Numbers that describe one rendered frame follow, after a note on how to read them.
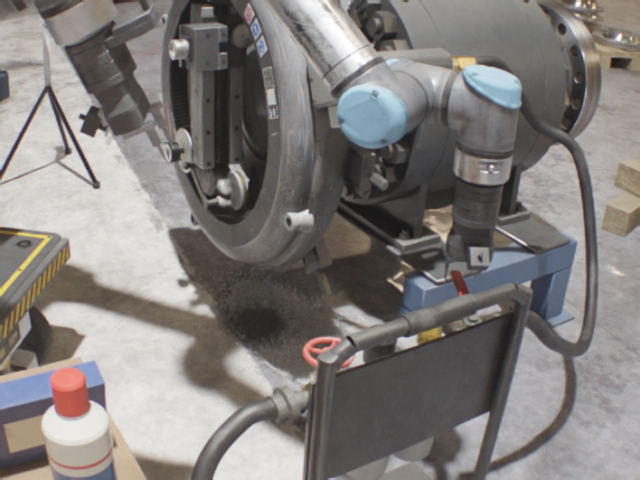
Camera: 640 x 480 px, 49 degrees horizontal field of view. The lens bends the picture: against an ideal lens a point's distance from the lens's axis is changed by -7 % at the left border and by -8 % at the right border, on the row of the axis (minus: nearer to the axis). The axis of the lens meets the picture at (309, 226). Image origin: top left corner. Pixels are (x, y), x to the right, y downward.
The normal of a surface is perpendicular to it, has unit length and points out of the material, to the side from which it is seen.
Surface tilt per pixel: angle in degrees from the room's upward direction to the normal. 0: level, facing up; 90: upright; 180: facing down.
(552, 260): 90
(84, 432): 42
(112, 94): 107
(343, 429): 90
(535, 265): 90
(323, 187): 100
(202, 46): 88
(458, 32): 50
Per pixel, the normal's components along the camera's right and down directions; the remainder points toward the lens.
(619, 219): -0.70, 0.28
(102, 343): 0.05, -0.90
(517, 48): 0.46, -0.15
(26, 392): 0.16, -0.79
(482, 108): -0.44, 0.37
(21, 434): 0.49, 0.58
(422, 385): 0.52, 0.40
